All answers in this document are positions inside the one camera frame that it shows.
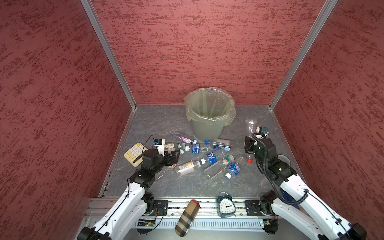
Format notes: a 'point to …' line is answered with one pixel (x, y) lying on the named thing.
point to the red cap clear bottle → (250, 126)
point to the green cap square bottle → (217, 168)
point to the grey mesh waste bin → (204, 130)
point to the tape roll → (284, 158)
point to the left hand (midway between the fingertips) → (174, 154)
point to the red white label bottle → (164, 171)
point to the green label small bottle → (179, 146)
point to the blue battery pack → (286, 196)
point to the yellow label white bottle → (186, 168)
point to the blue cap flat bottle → (222, 144)
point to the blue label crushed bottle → (211, 158)
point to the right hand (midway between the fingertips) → (247, 140)
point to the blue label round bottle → (233, 169)
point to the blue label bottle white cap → (197, 148)
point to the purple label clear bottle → (183, 137)
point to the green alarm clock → (226, 207)
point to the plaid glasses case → (187, 218)
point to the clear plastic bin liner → (210, 104)
